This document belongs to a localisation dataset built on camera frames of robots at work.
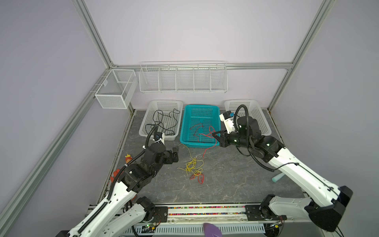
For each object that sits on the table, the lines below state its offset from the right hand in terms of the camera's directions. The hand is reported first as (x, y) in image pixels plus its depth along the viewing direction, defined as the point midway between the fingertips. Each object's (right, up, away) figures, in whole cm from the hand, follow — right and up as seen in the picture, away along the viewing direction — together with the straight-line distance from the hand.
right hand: (213, 135), depth 69 cm
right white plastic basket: (+37, +15, +44) cm, 60 cm away
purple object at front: (-1, -47, +3) cm, 47 cm away
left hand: (-21, -8, +3) cm, 23 cm away
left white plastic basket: (-30, +12, +36) cm, 49 cm away
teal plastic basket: (-6, +6, +43) cm, 44 cm away
